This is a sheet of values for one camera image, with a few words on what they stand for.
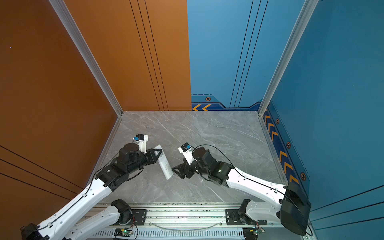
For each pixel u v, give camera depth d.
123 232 0.71
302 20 0.73
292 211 0.39
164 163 0.74
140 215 0.74
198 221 0.73
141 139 0.66
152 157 0.64
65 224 0.41
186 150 0.63
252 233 0.71
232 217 0.72
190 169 0.64
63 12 0.71
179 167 0.63
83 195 0.46
